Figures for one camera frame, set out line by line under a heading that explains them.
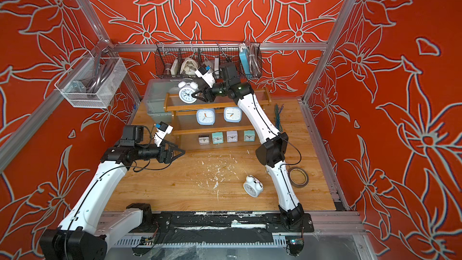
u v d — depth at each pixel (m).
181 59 0.97
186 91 0.75
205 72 0.68
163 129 0.66
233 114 0.87
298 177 0.85
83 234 0.38
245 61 0.85
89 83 0.78
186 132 0.84
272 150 0.55
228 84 0.66
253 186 0.75
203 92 0.70
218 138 0.95
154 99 0.98
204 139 0.94
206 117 0.85
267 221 0.73
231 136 0.95
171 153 0.65
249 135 0.95
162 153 0.63
